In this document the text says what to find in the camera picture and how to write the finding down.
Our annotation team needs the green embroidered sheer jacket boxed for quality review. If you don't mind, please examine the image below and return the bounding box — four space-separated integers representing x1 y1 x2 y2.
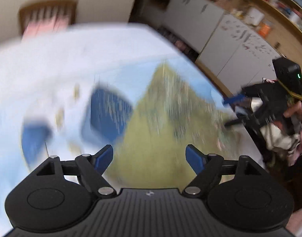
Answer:
107 64 241 189

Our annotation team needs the pile of white pink clothes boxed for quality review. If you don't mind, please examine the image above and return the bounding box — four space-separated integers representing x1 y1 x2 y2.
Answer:
259 77 302 167

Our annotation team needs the person's right hand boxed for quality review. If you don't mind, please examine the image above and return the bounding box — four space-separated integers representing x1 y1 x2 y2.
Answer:
283 101 302 120

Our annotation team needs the pink garment on chair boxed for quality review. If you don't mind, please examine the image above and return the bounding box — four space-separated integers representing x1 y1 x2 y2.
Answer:
22 16 70 39

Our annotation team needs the wooden chair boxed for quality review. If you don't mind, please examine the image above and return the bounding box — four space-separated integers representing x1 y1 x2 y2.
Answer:
18 0 78 35

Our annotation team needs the white cabinet wall with doors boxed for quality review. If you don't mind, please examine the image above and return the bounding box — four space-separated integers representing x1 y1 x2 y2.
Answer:
130 0 302 97

